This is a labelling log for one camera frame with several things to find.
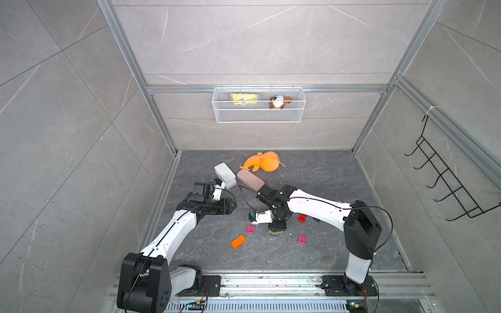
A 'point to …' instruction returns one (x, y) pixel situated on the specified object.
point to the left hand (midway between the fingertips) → (231, 202)
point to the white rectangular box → (226, 173)
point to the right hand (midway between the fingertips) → (275, 223)
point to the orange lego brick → (238, 242)
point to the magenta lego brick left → (250, 229)
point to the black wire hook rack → (471, 207)
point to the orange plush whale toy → (267, 162)
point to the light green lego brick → (275, 233)
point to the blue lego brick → (274, 235)
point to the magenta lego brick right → (302, 239)
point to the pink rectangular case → (250, 179)
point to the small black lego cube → (318, 220)
